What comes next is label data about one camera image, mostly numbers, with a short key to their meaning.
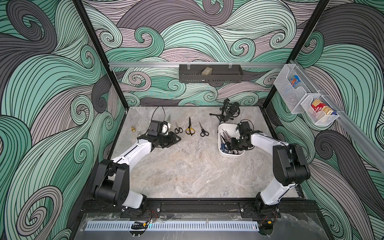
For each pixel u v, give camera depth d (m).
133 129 1.05
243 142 0.72
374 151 0.51
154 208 0.74
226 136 1.01
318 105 0.66
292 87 0.79
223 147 0.95
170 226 0.70
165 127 0.82
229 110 0.92
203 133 1.04
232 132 1.03
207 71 0.90
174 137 0.80
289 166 0.47
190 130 1.06
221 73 0.95
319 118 0.63
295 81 0.83
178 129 1.07
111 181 0.43
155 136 0.68
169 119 1.14
